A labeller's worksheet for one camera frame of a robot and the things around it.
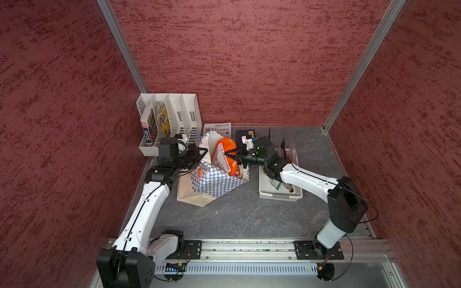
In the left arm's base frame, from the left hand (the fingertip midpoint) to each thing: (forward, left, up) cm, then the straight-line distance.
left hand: (208, 153), depth 74 cm
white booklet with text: (+38, -4, -25) cm, 46 cm away
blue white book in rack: (+23, +35, -4) cm, 42 cm away
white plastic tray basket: (-4, -29, -27) cm, 40 cm away
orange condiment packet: (0, -5, -5) cm, 7 cm away
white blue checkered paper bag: (-12, +3, -6) cm, 14 cm away
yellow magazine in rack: (+28, +30, -10) cm, 42 cm away
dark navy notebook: (+35, -14, -26) cm, 46 cm away
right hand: (0, -6, -3) cm, 7 cm away
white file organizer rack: (+41, +21, -15) cm, 49 cm away
